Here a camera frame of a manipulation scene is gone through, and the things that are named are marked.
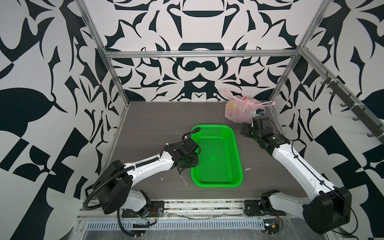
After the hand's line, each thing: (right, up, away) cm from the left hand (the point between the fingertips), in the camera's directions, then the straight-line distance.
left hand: (199, 160), depth 82 cm
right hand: (+27, +19, -1) cm, 33 cm away
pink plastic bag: (+29, +28, +18) cm, 44 cm away
